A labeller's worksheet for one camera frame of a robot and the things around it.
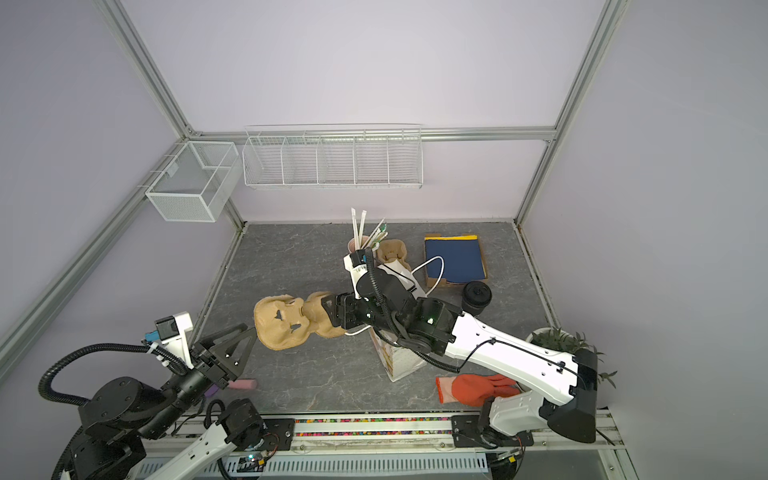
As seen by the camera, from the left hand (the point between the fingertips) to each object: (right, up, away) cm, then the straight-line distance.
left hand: (253, 335), depth 56 cm
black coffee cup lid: (+51, +3, +31) cm, 60 cm away
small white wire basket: (-38, +38, +41) cm, 67 cm away
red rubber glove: (+48, -22, +24) cm, 58 cm away
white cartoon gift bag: (+27, -9, +12) cm, 31 cm away
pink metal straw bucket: (+12, +18, +45) cm, 50 cm away
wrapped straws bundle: (+20, +20, +39) cm, 48 cm away
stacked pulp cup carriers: (+25, +16, +52) cm, 60 cm away
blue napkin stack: (+51, +15, +53) cm, 75 cm away
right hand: (+13, +5, +7) cm, 16 cm away
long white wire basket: (+6, +48, +44) cm, 65 cm away
